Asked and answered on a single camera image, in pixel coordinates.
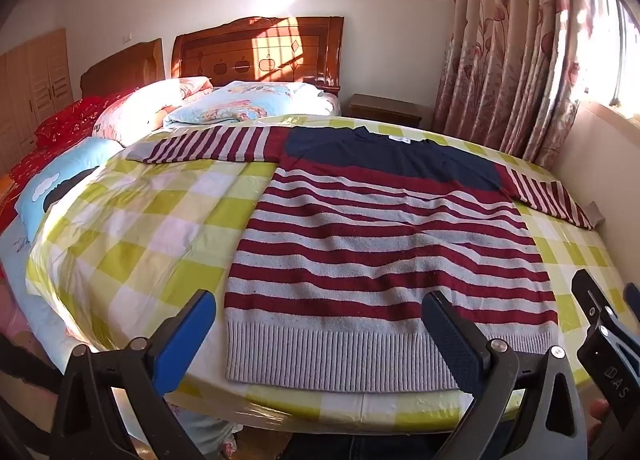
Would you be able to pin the pink floral curtain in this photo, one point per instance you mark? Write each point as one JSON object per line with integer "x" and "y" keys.
{"x": 500, "y": 65}

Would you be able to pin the light wooden wardrobe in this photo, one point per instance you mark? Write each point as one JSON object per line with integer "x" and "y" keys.
{"x": 30, "y": 85}

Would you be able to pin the red patterned blanket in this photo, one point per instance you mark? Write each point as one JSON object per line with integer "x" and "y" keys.
{"x": 65, "y": 120}

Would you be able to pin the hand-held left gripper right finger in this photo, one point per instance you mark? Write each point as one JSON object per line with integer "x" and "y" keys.
{"x": 450, "y": 340}

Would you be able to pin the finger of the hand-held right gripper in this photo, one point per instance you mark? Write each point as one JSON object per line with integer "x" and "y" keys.
{"x": 633, "y": 297}
{"x": 592, "y": 300}

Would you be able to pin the yellow checked tablecloth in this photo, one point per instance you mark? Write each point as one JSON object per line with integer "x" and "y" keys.
{"x": 150, "y": 240}

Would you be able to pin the pink floral pillow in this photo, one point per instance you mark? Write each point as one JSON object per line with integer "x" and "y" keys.
{"x": 197, "y": 87}

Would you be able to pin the large carved wooden headboard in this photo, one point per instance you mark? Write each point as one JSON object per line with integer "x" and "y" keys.
{"x": 300, "y": 60}

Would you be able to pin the light blue floral quilt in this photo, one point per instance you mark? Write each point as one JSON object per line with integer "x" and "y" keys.
{"x": 240, "y": 100}

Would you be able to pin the brown wooden nightstand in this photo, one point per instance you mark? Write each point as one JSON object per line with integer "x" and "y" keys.
{"x": 385, "y": 110}

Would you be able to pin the small plain wooden headboard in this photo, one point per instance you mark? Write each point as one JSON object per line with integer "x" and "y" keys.
{"x": 125, "y": 67}

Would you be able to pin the blue cloud print pillow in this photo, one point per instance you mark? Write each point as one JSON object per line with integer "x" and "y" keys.
{"x": 65, "y": 165}

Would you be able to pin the window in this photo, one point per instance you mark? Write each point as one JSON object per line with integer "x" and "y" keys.
{"x": 620, "y": 55}

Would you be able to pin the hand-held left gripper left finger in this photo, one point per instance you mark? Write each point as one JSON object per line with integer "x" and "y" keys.
{"x": 185, "y": 340}

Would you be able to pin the white pink pillow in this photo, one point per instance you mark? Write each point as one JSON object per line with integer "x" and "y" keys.
{"x": 140, "y": 105}

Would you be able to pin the red grey striped sweater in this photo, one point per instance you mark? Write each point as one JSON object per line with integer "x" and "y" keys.
{"x": 380, "y": 260}

